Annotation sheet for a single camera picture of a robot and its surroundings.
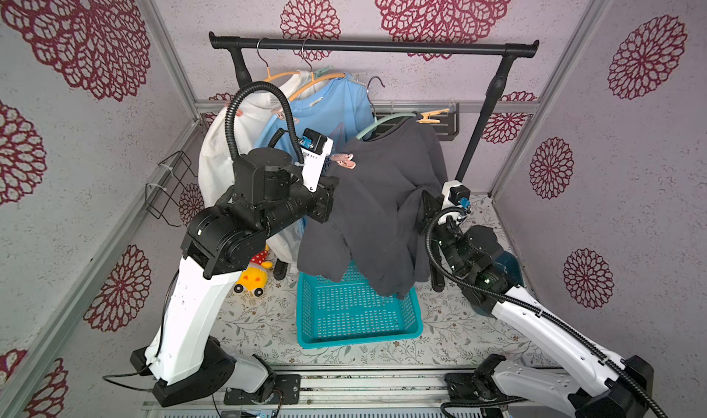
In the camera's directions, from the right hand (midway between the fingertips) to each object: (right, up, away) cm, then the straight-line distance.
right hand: (427, 190), depth 63 cm
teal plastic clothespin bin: (+37, -23, +31) cm, 54 cm away
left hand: (-22, 0, -9) cm, 24 cm away
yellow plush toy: (-49, -26, +25) cm, 60 cm away
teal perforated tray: (-18, -36, +25) cm, 47 cm away
